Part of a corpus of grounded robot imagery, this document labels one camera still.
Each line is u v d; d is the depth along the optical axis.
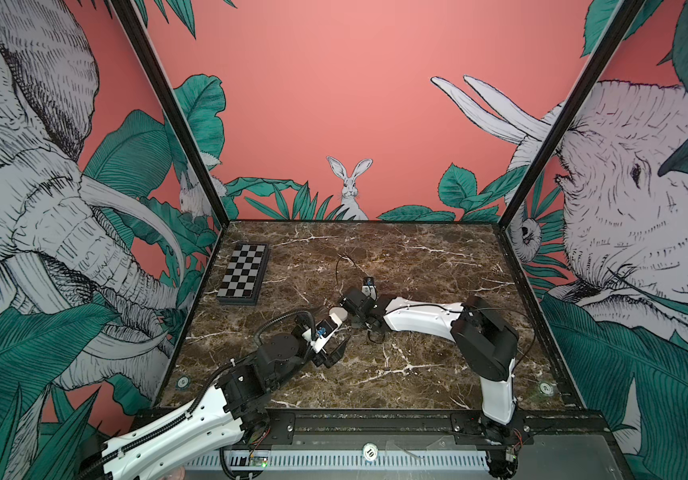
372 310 0.69
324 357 0.63
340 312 0.76
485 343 0.49
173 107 0.86
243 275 1.01
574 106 0.85
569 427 0.76
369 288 0.83
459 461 0.70
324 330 0.58
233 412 0.51
